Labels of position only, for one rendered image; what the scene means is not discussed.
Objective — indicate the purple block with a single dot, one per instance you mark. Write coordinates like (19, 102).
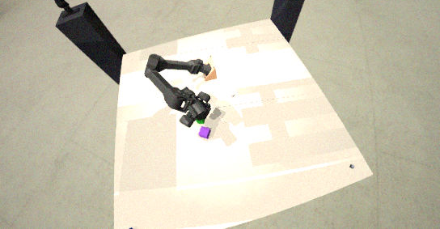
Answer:
(204, 132)

